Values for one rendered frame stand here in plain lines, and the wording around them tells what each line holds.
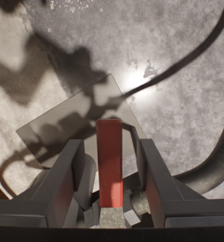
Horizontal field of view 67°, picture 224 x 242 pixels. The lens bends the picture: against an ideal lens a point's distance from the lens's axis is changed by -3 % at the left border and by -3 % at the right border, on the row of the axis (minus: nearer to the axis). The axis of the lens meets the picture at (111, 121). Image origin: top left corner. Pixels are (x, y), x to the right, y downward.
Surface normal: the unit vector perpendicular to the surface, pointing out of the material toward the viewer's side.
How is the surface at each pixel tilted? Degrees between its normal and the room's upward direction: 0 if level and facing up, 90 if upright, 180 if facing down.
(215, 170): 47
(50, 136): 0
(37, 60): 0
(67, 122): 0
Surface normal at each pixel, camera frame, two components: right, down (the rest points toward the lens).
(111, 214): -0.02, 0.29
